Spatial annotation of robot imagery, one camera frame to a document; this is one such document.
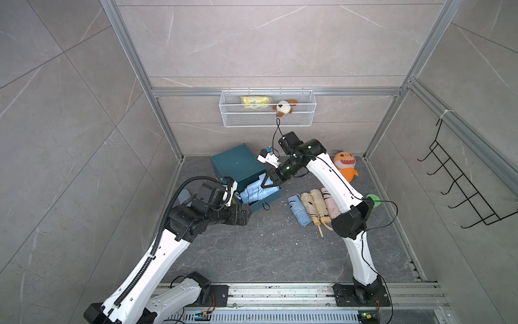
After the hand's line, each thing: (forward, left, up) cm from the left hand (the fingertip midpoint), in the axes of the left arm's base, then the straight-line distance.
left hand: (242, 207), depth 69 cm
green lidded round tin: (+13, -62, -23) cm, 68 cm away
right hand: (+11, -9, -2) cm, 14 cm away
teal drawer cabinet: (+25, +2, -5) cm, 25 cm away
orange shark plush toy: (+37, -53, -19) cm, 67 cm away
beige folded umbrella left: (+14, -29, -20) cm, 38 cm away
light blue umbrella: (+8, -5, -2) cm, 10 cm away
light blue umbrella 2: (+10, -24, -22) cm, 35 cm away
